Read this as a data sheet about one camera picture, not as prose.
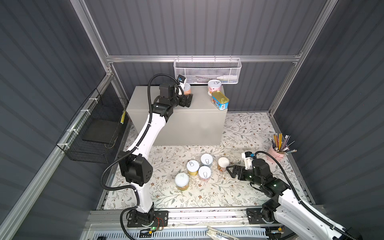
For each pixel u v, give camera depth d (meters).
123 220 0.74
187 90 0.76
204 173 0.83
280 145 0.89
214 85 0.79
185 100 0.73
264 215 0.66
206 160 0.89
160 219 0.72
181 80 0.67
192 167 0.86
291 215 0.58
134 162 0.48
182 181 0.79
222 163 0.86
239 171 0.71
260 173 0.62
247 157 0.74
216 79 0.83
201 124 1.07
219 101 0.73
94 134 0.72
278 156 0.85
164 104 0.62
